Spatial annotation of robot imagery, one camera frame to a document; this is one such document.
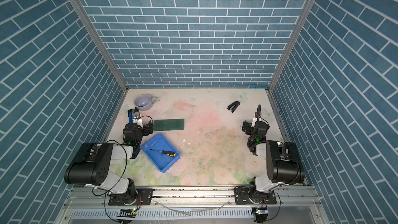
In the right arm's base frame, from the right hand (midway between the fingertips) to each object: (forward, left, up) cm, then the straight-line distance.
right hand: (253, 119), depth 94 cm
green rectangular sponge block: (-3, +54, -7) cm, 55 cm away
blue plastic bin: (-27, +52, -6) cm, 59 cm away
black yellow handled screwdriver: (-24, +47, -4) cm, 53 cm away
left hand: (-7, +68, +1) cm, 68 cm away
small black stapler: (+14, +11, -5) cm, 19 cm away
